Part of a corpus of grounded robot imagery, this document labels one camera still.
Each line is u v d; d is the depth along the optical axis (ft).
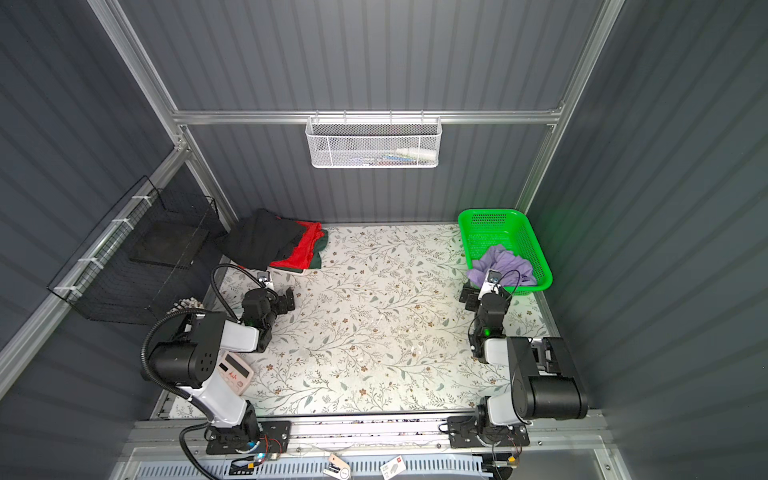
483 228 4.03
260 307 2.47
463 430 2.42
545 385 1.45
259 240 3.47
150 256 2.43
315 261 3.51
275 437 2.45
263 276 2.77
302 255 3.45
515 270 3.23
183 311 2.57
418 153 2.84
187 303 2.59
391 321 3.08
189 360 1.56
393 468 2.26
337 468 2.23
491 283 2.56
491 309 2.44
